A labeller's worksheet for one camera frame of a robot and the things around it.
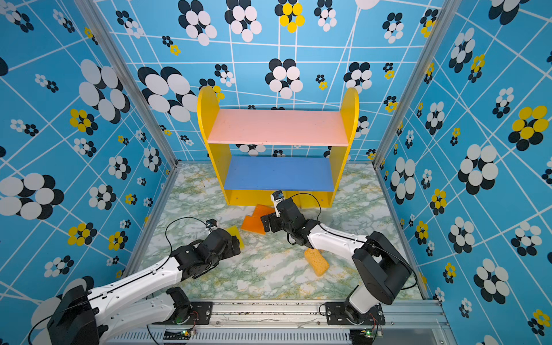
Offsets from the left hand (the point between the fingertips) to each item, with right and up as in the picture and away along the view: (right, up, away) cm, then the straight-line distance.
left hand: (235, 243), depth 83 cm
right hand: (+15, +11, +4) cm, 19 cm away
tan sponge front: (+32, -7, -1) cm, 33 cm away
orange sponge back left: (+9, +11, +16) cm, 21 cm away
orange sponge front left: (+6, +5, +14) cm, 16 cm away
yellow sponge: (+31, +15, +18) cm, 39 cm away
